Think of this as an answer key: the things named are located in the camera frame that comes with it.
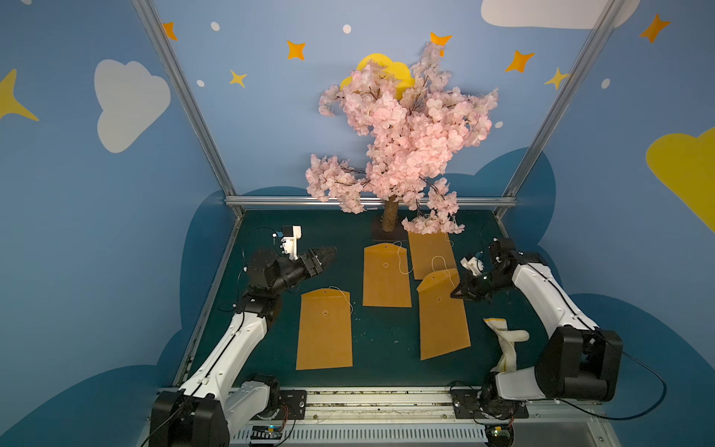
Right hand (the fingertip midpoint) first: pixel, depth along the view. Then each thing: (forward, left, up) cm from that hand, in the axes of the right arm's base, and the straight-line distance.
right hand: (458, 292), depth 83 cm
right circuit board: (-34, -10, -16) cm, 38 cm away
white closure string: (+19, -1, -12) cm, 22 cm away
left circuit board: (-37, +53, -14) cm, 66 cm away
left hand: (+2, +37, +16) cm, 41 cm away
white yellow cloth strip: (-10, -15, -8) cm, 20 cm away
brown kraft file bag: (+25, +4, -13) cm, 28 cm away
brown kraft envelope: (-9, +41, -14) cm, 44 cm away
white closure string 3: (+19, +16, -10) cm, 27 cm away
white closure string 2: (+1, +36, -8) cm, 36 cm away
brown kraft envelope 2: (+12, +21, -12) cm, 28 cm away
